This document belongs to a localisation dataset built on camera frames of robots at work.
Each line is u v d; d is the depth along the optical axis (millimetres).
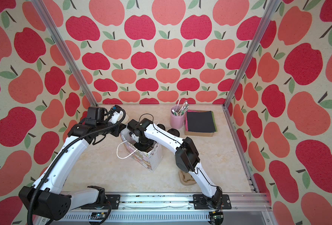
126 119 932
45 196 375
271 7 695
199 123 1055
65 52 867
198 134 1049
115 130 673
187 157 517
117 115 672
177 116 948
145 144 734
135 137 798
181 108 936
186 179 794
